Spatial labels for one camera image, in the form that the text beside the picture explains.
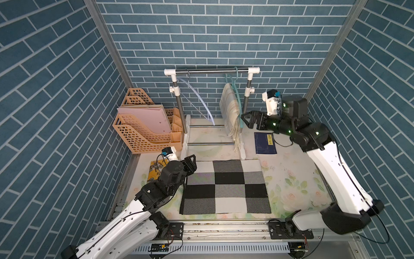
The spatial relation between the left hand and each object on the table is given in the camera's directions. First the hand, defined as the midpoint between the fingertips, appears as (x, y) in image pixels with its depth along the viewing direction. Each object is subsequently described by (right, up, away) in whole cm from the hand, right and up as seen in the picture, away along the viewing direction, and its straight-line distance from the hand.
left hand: (197, 159), depth 72 cm
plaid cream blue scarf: (+16, +28, +12) cm, 34 cm away
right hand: (+22, +19, -8) cm, 30 cm away
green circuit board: (-17, -40, 0) cm, 44 cm away
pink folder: (-27, +20, +17) cm, 37 cm away
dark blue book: (+42, +5, +35) cm, 55 cm away
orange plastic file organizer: (-35, +8, +17) cm, 40 cm away
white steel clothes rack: (-11, +15, +32) cm, 37 cm away
